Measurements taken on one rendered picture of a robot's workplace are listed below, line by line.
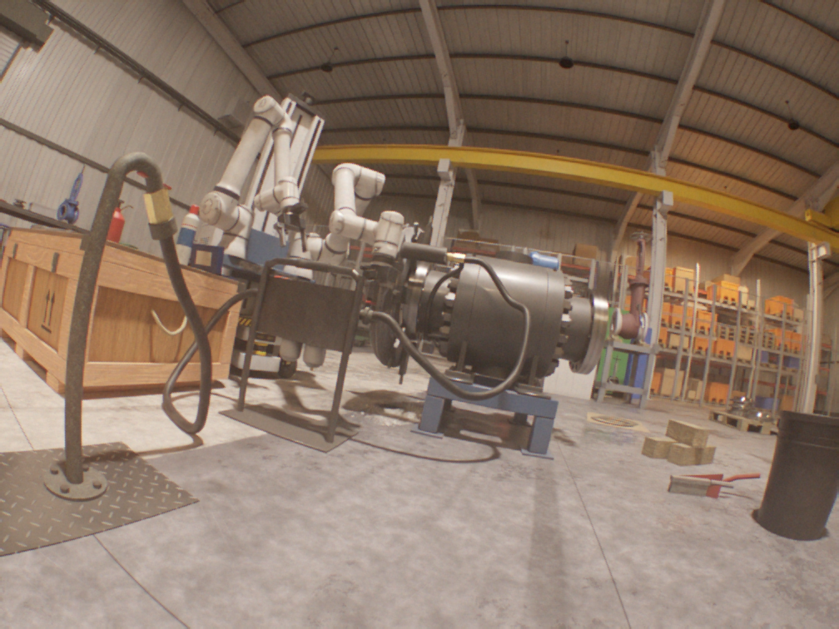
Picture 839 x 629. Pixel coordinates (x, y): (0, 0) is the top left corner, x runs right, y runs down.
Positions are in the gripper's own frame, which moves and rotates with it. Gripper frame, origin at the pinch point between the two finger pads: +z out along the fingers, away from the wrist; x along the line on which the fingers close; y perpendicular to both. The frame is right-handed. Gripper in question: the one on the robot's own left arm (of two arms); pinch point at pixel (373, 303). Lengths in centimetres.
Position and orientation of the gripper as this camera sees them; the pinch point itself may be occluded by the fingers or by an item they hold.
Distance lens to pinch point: 129.9
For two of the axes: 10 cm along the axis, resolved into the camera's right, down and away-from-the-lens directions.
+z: -2.0, 9.8, -0.7
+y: -6.1, -1.8, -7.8
